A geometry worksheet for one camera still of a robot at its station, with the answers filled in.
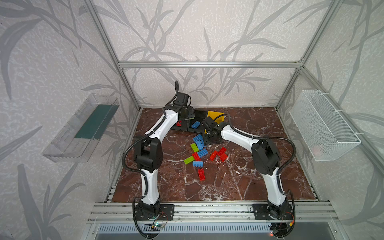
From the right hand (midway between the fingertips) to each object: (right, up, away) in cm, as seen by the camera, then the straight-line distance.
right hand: (206, 140), depth 96 cm
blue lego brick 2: (-2, -8, -2) cm, 8 cm away
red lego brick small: (+11, -10, -4) cm, 15 cm away
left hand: (-10, +18, -1) cm, 20 cm away
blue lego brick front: (-5, -13, -8) cm, 16 cm away
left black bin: (-15, +10, +7) cm, 19 cm away
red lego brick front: (-3, -18, -11) cm, 22 cm away
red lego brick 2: (-6, -9, -4) cm, 12 cm away
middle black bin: (-5, +17, +23) cm, 29 cm away
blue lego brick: (-6, +1, +4) cm, 7 cm away
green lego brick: (-8, -5, +1) cm, 9 cm away
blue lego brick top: (-7, +10, +13) cm, 18 cm away
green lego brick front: (-11, -12, -4) cm, 16 cm away
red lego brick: (-20, +11, +13) cm, 26 cm away
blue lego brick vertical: (-4, -3, +2) cm, 5 cm away
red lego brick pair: (+10, -8, -2) cm, 13 cm away
